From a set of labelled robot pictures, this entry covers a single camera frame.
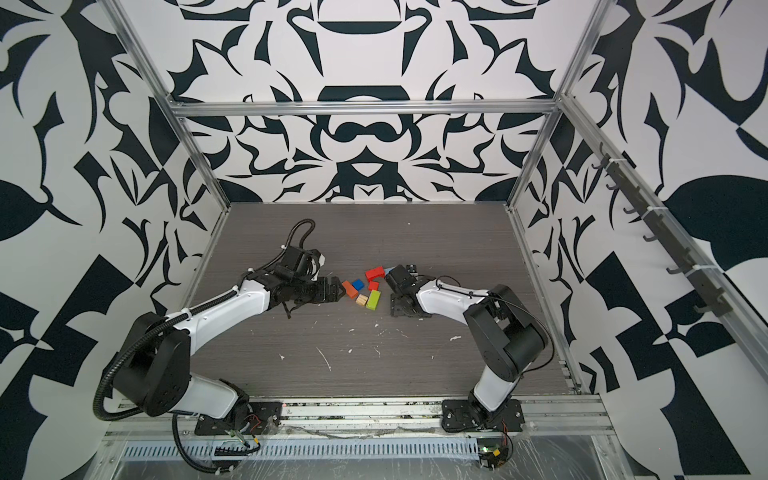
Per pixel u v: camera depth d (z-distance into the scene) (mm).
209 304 512
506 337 466
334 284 793
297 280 740
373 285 971
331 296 776
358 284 968
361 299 939
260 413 746
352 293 941
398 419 758
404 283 736
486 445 727
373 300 939
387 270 991
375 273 986
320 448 713
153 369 426
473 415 662
